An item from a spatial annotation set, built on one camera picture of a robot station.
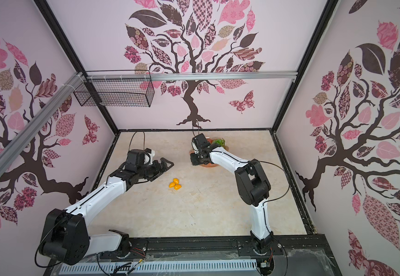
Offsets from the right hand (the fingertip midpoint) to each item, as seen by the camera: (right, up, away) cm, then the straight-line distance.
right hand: (194, 158), depth 95 cm
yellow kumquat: (-10, -13, 0) cm, 16 cm away
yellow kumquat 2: (-12, -15, -2) cm, 19 cm away
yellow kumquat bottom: (-9, -16, -3) cm, 18 cm away
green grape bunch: (+16, +10, +8) cm, 21 cm away
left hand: (-12, -6, -11) cm, 17 cm away
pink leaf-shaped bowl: (+9, -2, -16) cm, 18 cm away
